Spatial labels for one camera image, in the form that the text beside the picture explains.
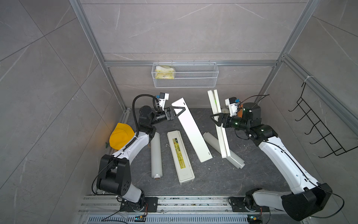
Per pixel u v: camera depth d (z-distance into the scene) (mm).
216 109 664
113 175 435
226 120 613
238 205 726
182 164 798
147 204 730
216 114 657
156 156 885
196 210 730
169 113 630
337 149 580
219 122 640
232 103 624
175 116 639
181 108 650
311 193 373
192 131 663
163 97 671
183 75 1013
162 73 876
